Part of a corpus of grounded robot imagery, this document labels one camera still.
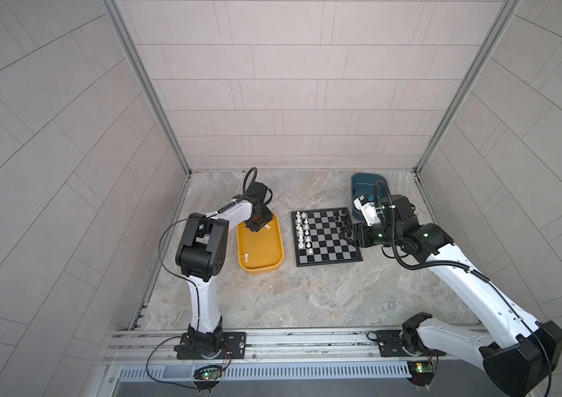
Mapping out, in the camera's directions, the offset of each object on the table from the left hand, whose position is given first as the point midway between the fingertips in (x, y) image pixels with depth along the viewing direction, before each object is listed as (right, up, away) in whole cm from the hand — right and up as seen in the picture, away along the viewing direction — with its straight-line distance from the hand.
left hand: (272, 215), depth 99 cm
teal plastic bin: (+41, +13, +12) cm, 44 cm away
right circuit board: (+44, -41, -31) cm, 68 cm away
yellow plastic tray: (-4, -12, -10) cm, 17 cm away
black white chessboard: (+17, -8, -8) cm, 21 cm away
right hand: (+24, -3, -26) cm, 36 cm away
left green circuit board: (-14, -38, -35) cm, 54 cm away
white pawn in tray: (-9, -14, -11) cm, 20 cm away
